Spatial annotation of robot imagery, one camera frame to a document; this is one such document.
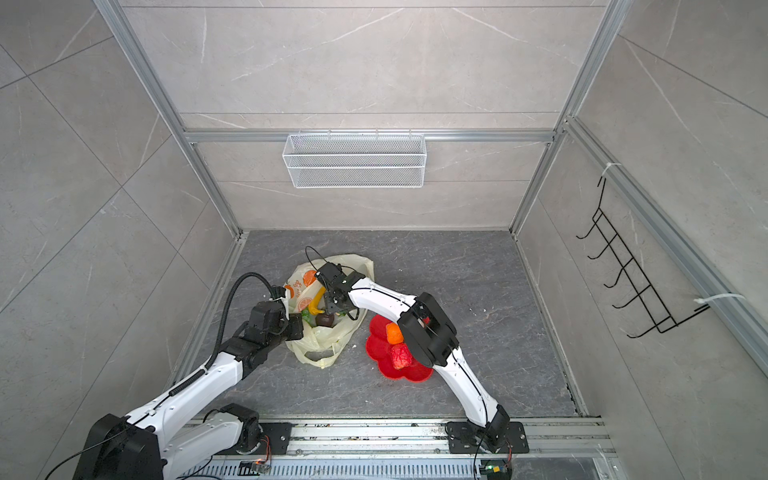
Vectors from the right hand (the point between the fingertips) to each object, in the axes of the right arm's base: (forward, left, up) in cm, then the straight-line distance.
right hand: (338, 301), depth 97 cm
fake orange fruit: (-14, -18, +3) cm, 23 cm away
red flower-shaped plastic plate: (-16, -13, -2) cm, 21 cm away
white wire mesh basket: (+39, -6, +28) cm, 48 cm away
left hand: (-7, +9, +8) cm, 14 cm away
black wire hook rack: (-18, -72, +30) cm, 80 cm away
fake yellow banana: (-3, +7, +3) cm, 8 cm away
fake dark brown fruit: (-8, +3, +2) cm, 9 cm away
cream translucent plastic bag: (-14, +2, +5) cm, 15 cm away
